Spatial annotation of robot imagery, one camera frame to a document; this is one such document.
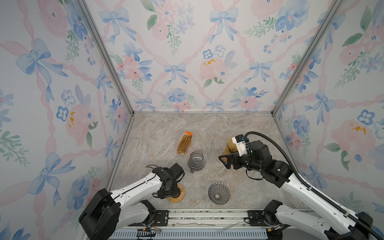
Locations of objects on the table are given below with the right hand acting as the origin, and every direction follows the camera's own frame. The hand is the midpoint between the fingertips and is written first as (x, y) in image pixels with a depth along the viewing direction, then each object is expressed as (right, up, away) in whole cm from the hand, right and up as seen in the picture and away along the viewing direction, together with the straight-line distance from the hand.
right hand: (224, 154), depth 73 cm
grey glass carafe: (-14, -8, +20) cm, 25 cm away
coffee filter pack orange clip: (-21, +4, +21) cm, 30 cm away
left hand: (-26, -22, +7) cm, 35 cm away
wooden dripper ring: (-22, -23, +6) cm, 32 cm away
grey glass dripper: (-2, -22, +7) cm, 23 cm away
